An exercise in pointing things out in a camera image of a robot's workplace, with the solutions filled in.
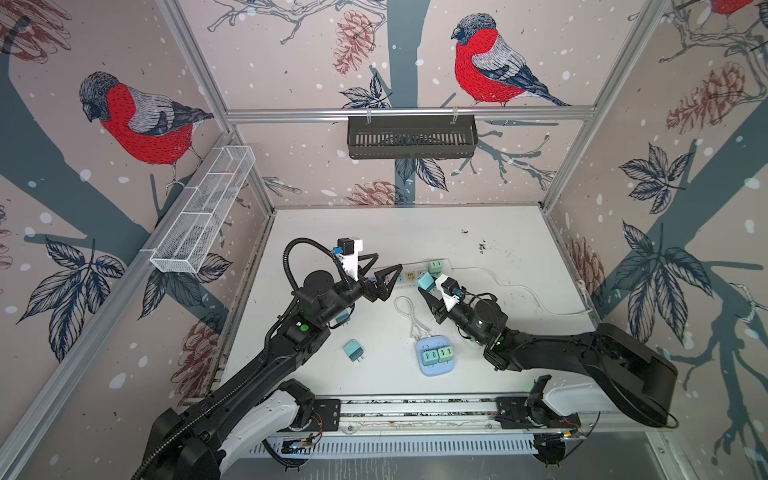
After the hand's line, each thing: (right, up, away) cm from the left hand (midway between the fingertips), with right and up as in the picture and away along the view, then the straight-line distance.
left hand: (389, 263), depth 67 cm
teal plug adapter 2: (-10, -26, +15) cm, 32 cm away
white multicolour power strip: (+7, -7, +30) cm, 31 cm away
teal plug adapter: (+10, -6, +8) cm, 14 cm away
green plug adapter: (+15, -5, +28) cm, 32 cm away
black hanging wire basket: (+6, +42, +39) cm, 57 cm away
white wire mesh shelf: (-50, +8, +7) cm, 51 cm away
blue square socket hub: (+12, -25, +9) cm, 29 cm away
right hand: (+9, -7, +11) cm, 16 cm away
